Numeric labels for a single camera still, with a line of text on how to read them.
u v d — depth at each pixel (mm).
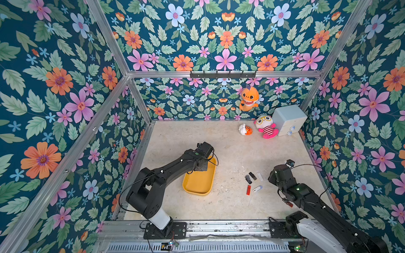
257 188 866
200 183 862
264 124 1106
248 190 862
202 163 651
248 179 893
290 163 736
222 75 937
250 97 959
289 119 1031
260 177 907
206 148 713
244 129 1075
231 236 721
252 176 912
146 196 442
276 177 672
